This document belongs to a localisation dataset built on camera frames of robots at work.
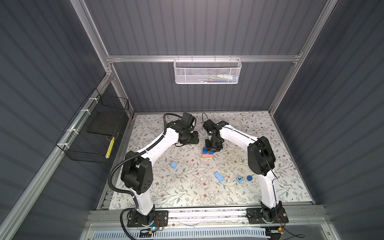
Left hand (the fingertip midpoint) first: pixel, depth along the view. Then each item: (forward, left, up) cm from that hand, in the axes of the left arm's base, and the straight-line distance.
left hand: (196, 140), depth 87 cm
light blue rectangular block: (-17, -12, -14) cm, 25 cm away
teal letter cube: (-20, -24, -12) cm, 33 cm away
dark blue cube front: (-3, -9, -10) cm, 14 cm away
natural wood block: (-4, -7, -13) cm, 16 cm away
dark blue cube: (-4, -5, -6) cm, 9 cm away
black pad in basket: (+4, +48, +13) cm, 50 cm away
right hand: (-2, -9, -11) cm, 14 cm away
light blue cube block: (-8, +14, -13) cm, 21 cm away
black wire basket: (-4, +53, +13) cm, 55 cm away
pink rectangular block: (-4, -7, -12) cm, 15 cm away
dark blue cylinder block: (-19, -30, -13) cm, 38 cm away
